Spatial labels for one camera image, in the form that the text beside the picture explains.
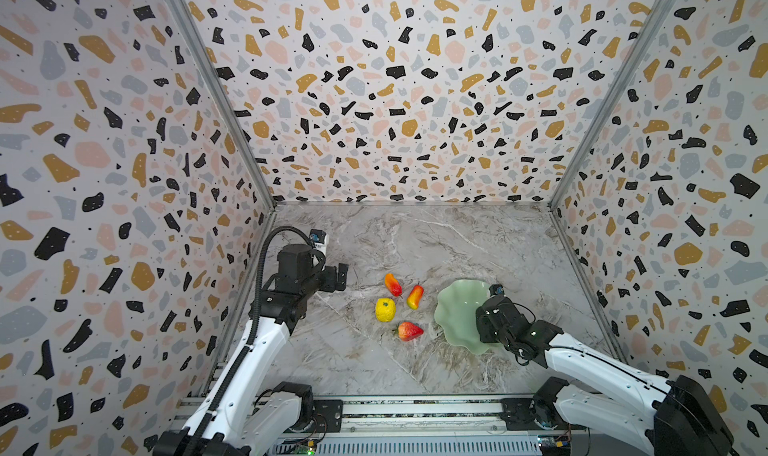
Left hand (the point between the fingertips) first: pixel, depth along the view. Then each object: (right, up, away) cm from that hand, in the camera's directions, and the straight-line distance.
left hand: (329, 258), depth 78 cm
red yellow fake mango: (+16, -10, +17) cm, 26 cm away
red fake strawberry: (+21, -21, +6) cm, 30 cm away
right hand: (+41, -18, +8) cm, 45 cm away
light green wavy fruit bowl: (+35, -19, +15) cm, 43 cm away
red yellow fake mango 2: (+23, -13, +15) cm, 31 cm away
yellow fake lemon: (+14, -16, +10) cm, 23 cm away
